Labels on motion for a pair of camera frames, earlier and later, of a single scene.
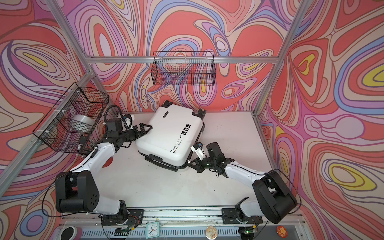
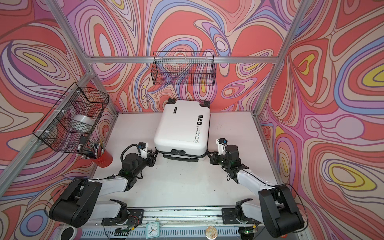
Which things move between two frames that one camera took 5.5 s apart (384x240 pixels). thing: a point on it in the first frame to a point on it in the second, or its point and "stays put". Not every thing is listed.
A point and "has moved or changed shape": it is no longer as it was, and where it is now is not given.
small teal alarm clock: [152, 230] stays put
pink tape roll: [71, 233] stays put
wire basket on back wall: [184, 68] stays put
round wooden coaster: [211, 232] stays put
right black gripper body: [209, 162] to [223, 161]
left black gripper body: [129, 135] to [140, 164]
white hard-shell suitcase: [175, 130] has moved or changed shape
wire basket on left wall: [68, 124] stays put
